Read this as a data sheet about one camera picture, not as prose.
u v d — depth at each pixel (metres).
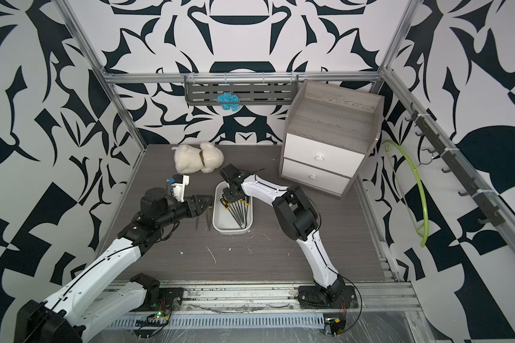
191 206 0.66
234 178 0.75
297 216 0.57
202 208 0.69
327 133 0.84
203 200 0.71
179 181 0.69
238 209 0.96
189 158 1.00
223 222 0.92
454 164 0.55
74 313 0.41
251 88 0.95
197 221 0.93
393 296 0.77
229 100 0.91
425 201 0.65
